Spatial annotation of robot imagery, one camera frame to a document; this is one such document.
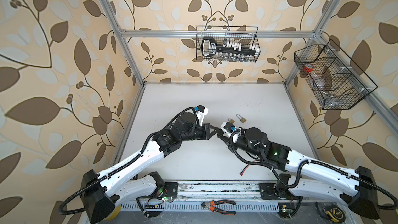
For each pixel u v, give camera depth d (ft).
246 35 2.99
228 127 1.87
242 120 3.26
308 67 2.88
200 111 2.11
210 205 2.30
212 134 2.18
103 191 1.29
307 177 1.61
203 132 2.02
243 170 2.64
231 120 3.25
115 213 2.27
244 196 2.42
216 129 2.24
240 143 1.97
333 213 2.18
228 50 2.75
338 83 2.38
